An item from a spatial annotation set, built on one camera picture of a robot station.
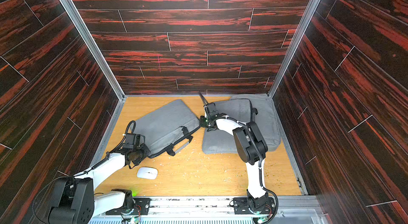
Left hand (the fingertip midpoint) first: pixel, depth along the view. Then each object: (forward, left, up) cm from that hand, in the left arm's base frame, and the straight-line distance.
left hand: (150, 151), depth 91 cm
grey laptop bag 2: (+4, -40, +5) cm, 41 cm away
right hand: (+21, -31, +2) cm, 37 cm away
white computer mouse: (-13, -2, +1) cm, 13 cm away
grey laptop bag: (+14, -8, +2) cm, 16 cm away
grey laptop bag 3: (+29, -66, +7) cm, 72 cm away
